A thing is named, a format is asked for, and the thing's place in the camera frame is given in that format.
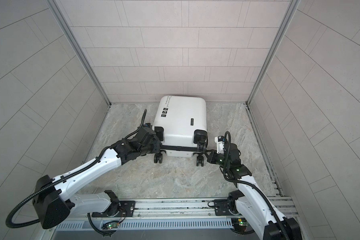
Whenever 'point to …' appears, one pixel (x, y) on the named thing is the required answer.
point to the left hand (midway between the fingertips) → (163, 142)
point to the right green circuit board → (239, 221)
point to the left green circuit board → (112, 225)
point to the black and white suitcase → (181, 121)
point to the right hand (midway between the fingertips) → (204, 152)
